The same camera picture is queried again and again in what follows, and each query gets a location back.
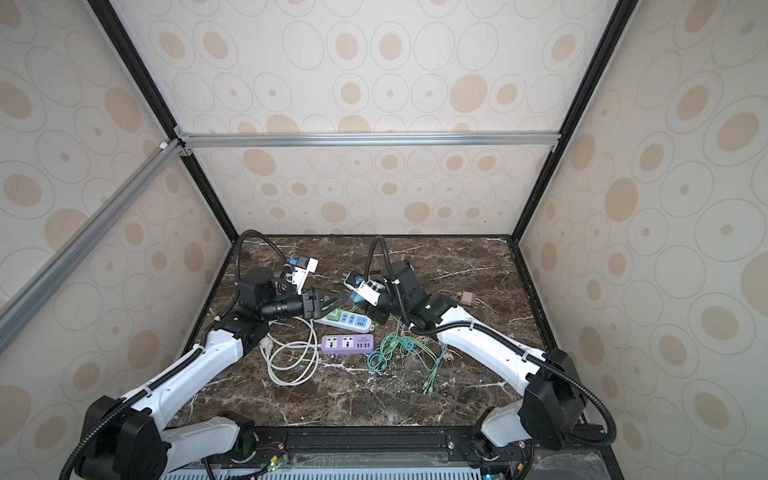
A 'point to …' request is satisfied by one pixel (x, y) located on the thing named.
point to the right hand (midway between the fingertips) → (364, 292)
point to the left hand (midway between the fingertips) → (346, 300)
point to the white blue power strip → (350, 321)
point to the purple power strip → (352, 344)
